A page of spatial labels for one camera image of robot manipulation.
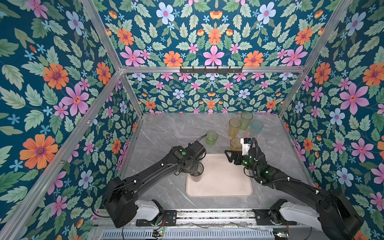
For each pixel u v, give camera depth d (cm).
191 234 77
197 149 61
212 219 75
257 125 99
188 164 55
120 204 39
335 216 40
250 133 102
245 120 101
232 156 73
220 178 89
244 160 71
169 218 73
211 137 98
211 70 93
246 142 73
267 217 73
